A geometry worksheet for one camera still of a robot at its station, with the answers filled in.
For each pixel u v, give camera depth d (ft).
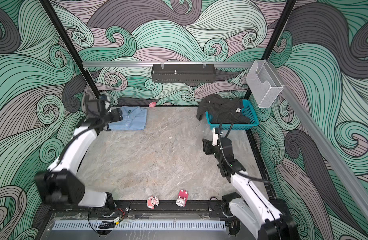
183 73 3.13
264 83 2.60
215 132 2.33
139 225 2.29
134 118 3.54
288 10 2.38
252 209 1.48
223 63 3.12
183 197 2.39
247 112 3.59
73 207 2.43
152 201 2.39
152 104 3.89
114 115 2.44
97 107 2.00
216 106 3.59
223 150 1.90
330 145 1.72
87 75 3.30
